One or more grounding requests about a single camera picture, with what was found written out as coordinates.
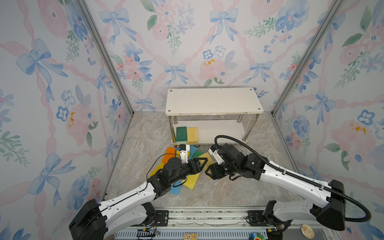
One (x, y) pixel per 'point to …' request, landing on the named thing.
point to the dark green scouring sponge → (181, 134)
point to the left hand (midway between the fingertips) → (206, 160)
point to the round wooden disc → (307, 231)
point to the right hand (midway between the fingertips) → (208, 170)
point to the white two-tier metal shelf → (223, 115)
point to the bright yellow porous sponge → (191, 180)
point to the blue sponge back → (193, 150)
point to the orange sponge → (170, 153)
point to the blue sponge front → (176, 190)
